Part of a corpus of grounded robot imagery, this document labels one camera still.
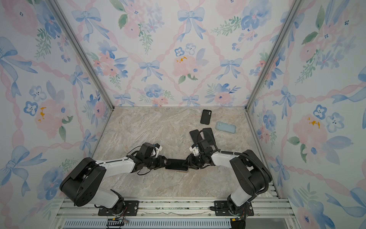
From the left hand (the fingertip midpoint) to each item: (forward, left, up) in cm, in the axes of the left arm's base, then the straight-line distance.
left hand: (169, 163), depth 87 cm
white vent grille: (-30, +8, -3) cm, 31 cm away
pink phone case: (-1, -5, -1) cm, 5 cm away
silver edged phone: (-1, -5, -1) cm, 5 cm away
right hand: (0, -9, -1) cm, 9 cm away
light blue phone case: (+29, -41, -2) cm, 50 cm away
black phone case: (+40, -26, -3) cm, 48 cm away
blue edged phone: (+22, -18, -4) cm, 29 cm away
